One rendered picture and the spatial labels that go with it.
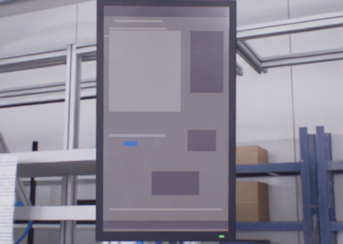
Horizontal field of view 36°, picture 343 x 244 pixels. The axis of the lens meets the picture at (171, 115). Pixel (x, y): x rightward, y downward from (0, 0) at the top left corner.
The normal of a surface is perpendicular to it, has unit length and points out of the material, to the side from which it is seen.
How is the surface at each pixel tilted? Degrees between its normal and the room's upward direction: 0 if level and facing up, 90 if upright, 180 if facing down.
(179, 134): 101
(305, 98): 90
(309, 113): 90
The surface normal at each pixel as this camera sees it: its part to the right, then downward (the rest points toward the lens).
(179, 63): 0.02, 0.00
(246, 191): -0.40, -0.18
